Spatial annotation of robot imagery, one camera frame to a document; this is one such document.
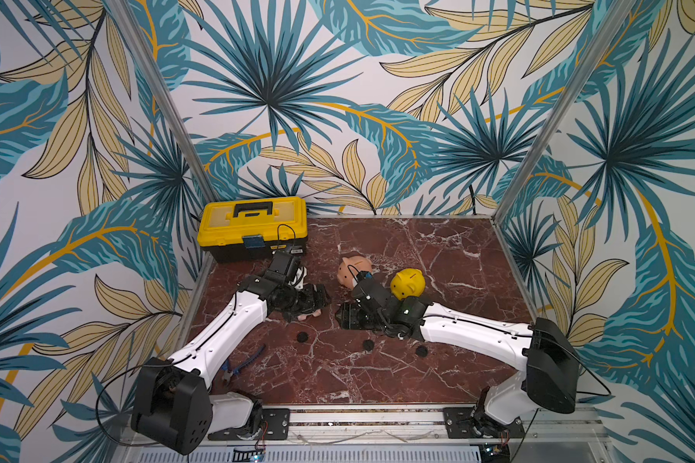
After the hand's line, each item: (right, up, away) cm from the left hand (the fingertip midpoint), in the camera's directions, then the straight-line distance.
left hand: (318, 308), depth 80 cm
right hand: (+7, -2, -2) cm, 7 cm away
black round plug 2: (+14, -13, +7) cm, 20 cm away
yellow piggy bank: (+27, +6, +10) cm, 29 cm away
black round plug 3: (+30, -14, +6) cm, 34 cm away
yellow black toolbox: (-23, +23, +13) cm, 35 cm away
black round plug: (-6, -10, +8) cm, 14 cm away
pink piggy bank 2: (+9, +11, +15) cm, 20 cm away
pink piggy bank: (-1, -4, +10) cm, 11 cm away
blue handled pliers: (-25, -18, 0) cm, 31 cm away
